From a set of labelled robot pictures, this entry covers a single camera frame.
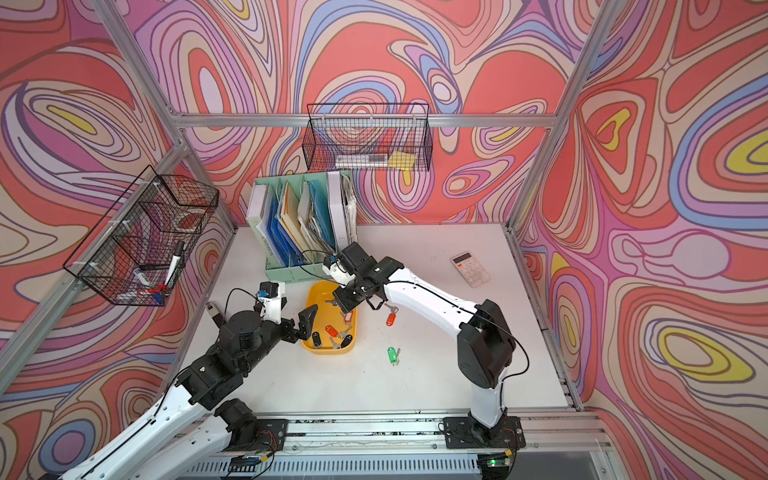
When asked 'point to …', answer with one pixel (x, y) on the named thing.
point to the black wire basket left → (135, 252)
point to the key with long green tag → (393, 355)
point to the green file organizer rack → (300, 220)
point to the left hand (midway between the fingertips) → (304, 304)
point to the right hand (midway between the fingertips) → (344, 306)
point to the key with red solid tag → (334, 333)
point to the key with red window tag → (391, 318)
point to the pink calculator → (471, 269)
